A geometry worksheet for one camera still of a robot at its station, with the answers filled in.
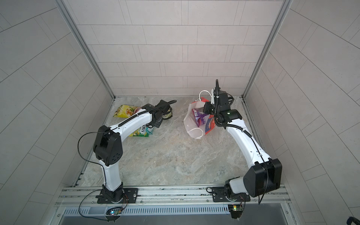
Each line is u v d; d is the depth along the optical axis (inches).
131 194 27.9
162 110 28.5
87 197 27.9
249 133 18.3
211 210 41.3
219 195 27.9
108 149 18.8
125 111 40.0
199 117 35.9
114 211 25.3
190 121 35.7
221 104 22.7
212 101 27.3
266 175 15.3
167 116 30.3
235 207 27.2
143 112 23.5
